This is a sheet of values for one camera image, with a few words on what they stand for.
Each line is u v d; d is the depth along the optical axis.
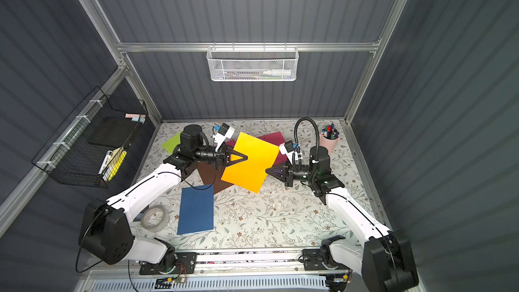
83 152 0.70
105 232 0.42
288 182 0.65
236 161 0.68
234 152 0.67
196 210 0.87
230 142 0.65
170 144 1.12
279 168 0.68
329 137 0.99
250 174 0.71
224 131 0.63
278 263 0.74
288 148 0.65
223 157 0.63
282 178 0.68
